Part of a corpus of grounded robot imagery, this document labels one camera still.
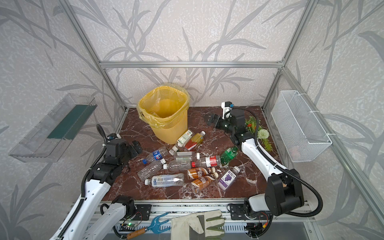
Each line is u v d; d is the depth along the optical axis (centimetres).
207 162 85
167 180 79
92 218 46
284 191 41
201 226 69
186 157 89
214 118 71
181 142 95
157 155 91
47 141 64
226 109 73
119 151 57
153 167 84
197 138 96
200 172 82
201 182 79
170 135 90
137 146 69
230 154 91
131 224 71
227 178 81
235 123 61
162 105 99
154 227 70
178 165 85
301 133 62
